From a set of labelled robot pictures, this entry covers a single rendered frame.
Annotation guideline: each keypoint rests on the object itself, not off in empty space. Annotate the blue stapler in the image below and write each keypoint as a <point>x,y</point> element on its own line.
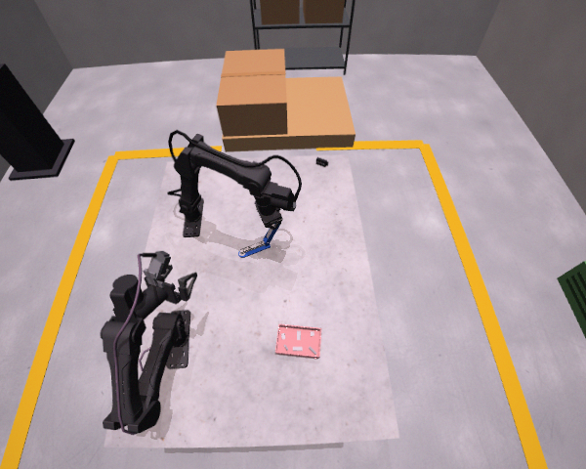
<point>265,244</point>

